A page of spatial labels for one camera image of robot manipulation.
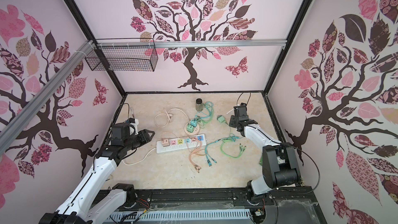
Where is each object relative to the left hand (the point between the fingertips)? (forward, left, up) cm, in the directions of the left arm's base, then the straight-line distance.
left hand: (153, 136), depth 80 cm
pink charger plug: (0, -5, -7) cm, 9 cm away
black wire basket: (+47, +20, +20) cm, 55 cm away
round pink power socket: (+11, -22, -12) cm, 28 cm away
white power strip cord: (-9, +9, -14) cm, 19 cm away
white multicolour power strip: (+1, -15, -11) cm, 19 cm away
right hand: (+14, -48, -4) cm, 50 cm away
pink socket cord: (+22, -4, -12) cm, 26 cm away
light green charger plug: (+20, -40, -13) cm, 46 cm away
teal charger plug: (+14, -21, -7) cm, 26 cm away
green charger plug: (+10, -19, -7) cm, 22 cm away
